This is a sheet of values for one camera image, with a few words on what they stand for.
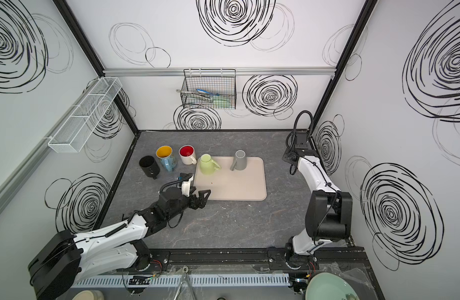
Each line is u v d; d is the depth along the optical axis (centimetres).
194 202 72
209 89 89
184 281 68
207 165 95
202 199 73
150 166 94
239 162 97
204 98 85
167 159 94
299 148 69
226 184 96
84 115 72
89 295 62
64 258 41
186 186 72
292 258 67
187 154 105
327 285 68
